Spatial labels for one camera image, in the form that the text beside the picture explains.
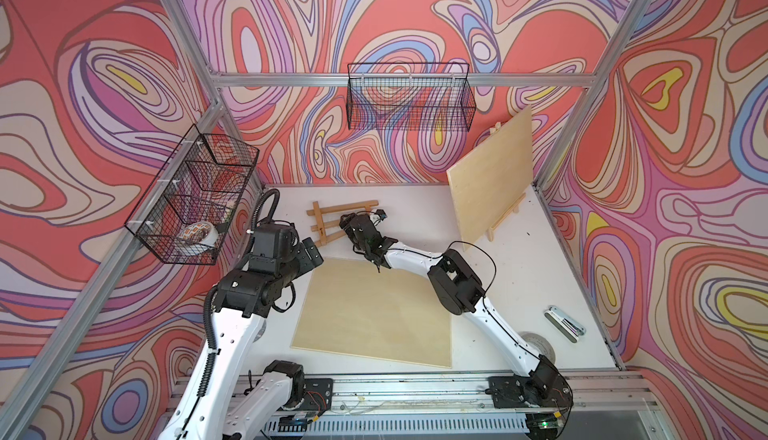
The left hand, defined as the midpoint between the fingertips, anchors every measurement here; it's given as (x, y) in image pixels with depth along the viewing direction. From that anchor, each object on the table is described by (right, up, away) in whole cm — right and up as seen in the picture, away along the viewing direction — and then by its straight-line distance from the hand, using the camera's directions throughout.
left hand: (308, 254), depth 72 cm
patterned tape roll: (-27, +5, 0) cm, 27 cm away
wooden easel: (-4, +6, +32) cm, 33 cm away
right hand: (+4, +4, +32) cm, 33 cm away
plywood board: (+8, -19, +19) cm, 28 cm away
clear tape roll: (+60, -25, +8) cm, 66 cm away
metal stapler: (+70, -22, +10) cm, 74 cm away
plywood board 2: (+51, +21, +16) cm, 57 cm away
